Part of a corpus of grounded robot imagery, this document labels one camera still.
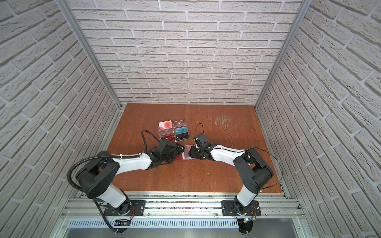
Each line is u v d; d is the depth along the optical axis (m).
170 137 0.98
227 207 0.74
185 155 0.92
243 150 0.51
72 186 0.45
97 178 0.45
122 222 0.72
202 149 0.71
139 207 0.73
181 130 0.98
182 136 0.98
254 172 0.46
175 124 0.99
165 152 0.71
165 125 0.97
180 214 0.74
